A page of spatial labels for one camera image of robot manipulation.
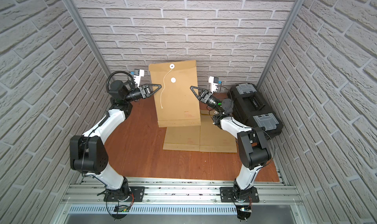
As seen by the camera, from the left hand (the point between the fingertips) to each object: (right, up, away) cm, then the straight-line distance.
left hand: (163, 86), depth 72 cm
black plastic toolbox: (+53, -12, +20) cm, 57 cm away
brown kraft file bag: (+28, -31, +20) cm, 47 cm away
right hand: (+15, -2, -2) cm, 15 cm away
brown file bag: (+7, -10, -1) cm, 12 cm away
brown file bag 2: (+8, -32, +23) cm, 40 cm away
